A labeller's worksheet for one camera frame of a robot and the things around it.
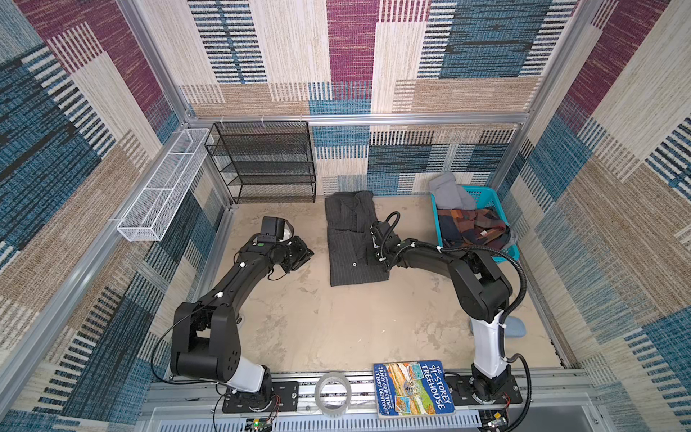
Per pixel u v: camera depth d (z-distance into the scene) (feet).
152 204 2.39
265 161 3.57
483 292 1.75
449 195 3.55
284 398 2.39
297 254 2.55
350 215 3.66
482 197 3.67
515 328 2.72
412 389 2.38
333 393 2.49
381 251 2.54
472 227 3.35
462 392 2.39
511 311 1.73
